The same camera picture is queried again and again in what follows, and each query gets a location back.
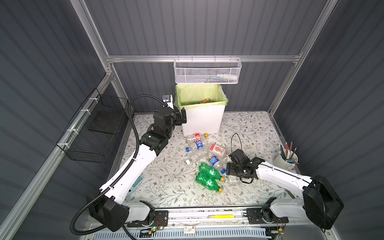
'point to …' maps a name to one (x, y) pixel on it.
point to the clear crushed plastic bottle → (198, 157)
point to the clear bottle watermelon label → (217, 149)
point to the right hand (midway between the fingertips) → (233, 171)
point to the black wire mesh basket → (92, 134)
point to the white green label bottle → (233, 179)
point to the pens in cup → (288, 155)
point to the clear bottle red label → (198, 136)
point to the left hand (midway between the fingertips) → (174, 108)
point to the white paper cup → (278, 159)
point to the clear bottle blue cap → (198, 147)
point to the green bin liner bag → (193, 95)
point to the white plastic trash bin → (207, 119)
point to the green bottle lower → (209, 184)
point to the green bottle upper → (206, 169)
